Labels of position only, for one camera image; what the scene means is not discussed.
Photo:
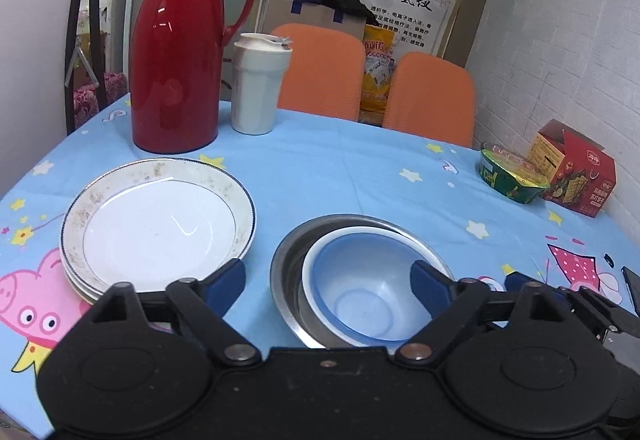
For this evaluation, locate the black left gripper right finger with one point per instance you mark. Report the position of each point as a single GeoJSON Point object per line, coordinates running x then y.
{"type": "Point", "coordinates": [468, 316]}

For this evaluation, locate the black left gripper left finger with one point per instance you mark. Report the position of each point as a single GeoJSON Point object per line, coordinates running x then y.
{"type": "Point", "coordinates": [181, 326]}

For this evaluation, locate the white ceramic bowl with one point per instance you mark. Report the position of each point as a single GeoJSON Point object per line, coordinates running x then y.
{"type": "Point", "coordinates": [320, 279]}

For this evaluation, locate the white patterned top plate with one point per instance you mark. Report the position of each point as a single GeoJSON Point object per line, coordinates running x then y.
{"type": "Point", "coordinates": [155, 220]}

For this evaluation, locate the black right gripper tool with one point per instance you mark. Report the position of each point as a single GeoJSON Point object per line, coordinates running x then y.
{"type": "Point", "coordinates": [567, 361]}

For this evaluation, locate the stainless steel bowl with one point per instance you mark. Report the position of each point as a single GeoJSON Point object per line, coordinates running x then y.
{"type": "Point", "coordinates": [344, 281]}

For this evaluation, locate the white lower plate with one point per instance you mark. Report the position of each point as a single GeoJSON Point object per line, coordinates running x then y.
{"type": "Point", "coordinates": [89, 294]}

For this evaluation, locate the green instant noodle cup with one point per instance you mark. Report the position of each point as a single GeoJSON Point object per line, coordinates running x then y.
{"type": "Point", "coordinates": [511, 175]}

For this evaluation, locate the blue cartoon tablecloth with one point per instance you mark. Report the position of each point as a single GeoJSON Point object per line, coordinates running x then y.
{"type": "Point", "coordinates": [309, 166]}

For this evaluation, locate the red cardboard food box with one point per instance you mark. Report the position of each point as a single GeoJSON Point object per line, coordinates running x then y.
{"type": "Point", "coordinates": [581, 174]}

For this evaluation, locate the right orange chair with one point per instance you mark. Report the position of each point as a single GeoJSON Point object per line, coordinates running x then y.
{"type": "Point", "coordinates": [431, 97]}

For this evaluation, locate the orange chair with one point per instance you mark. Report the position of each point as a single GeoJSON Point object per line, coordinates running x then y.
{"type": "Point", "coordinates": [325, 74]}
{"type": "Point", "coordinates": [431, 97]}

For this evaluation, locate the white travel cup with lid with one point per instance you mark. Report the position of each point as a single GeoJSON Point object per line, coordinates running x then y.
{"type": "Point", "coordinates": [259, 63]}

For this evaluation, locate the left orange chair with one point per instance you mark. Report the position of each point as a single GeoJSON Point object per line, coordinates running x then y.
{"type": "Point", "coordinates": [325, 74]}

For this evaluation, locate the yellow snack bag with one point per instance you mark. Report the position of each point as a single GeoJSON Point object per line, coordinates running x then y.
{"type": "Point", "coordinates": [379, 44]}

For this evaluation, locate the white poster with Chinese text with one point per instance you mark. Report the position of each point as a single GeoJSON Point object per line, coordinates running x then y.
{"type": "Point", "coordinates": [400, 14]}

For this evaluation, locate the brown cardboard box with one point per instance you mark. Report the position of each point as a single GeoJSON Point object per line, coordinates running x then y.
{"type": "Point", "coordinates": [277, 13]}

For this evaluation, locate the red thermos jug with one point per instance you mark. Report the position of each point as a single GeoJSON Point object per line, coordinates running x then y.
{"type": "Point", "coordinates": [176, 58]}

